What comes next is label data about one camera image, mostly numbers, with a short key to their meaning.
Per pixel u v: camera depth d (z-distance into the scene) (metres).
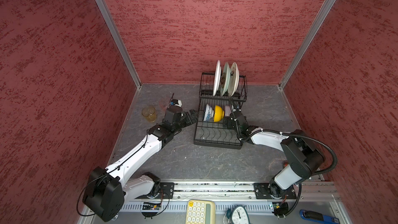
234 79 0.74
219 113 0.93
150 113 1.03
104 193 0.39
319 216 0.65
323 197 0.76
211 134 0.94
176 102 0.72
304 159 0.46
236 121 0.71
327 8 0.79
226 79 0.75
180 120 0.64
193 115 0.71
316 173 0.48
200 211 0.68
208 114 0.92
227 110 0.94
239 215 0.65
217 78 0.75
